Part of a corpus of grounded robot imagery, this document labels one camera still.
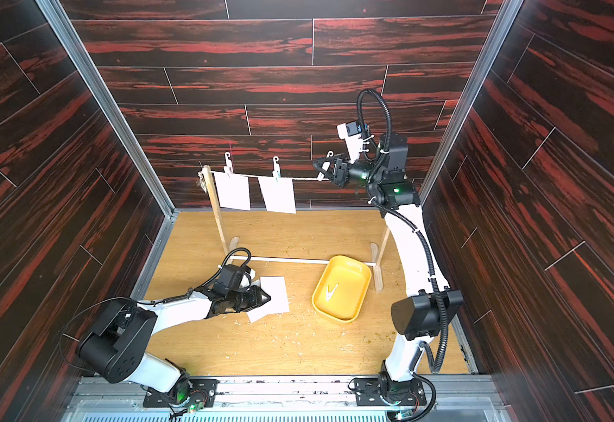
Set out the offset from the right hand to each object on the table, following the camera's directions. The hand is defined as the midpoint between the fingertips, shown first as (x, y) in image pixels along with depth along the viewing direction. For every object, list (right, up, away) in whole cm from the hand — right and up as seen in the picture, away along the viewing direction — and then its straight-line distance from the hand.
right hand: (321, 159), depth 68 cm
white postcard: (-15, -40, +28) cm, 51 cm away
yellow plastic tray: (+9, -40, +26) cm, 49 cm away
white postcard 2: (-17, -45, +19) cm, 51 cm away
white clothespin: (+4, -41, +24) cm, 48 cm away
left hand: (-16, -43, +22) cm, 50 cm away
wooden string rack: (-26, -24, +7) cm, 36 cm away
